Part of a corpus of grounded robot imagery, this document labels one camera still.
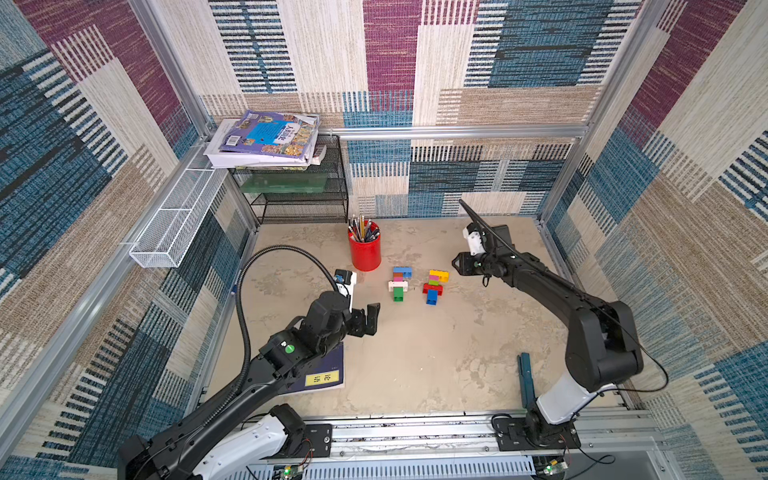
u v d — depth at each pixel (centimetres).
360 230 100
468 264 81
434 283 99
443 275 102
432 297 97
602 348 46
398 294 97
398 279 100
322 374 83
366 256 102
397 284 100
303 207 119
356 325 65
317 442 73
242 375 47
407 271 103
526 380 80
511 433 73
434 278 102
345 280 63
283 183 94
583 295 52
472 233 83
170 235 72
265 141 79
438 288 99
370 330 66
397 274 105
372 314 65
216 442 43
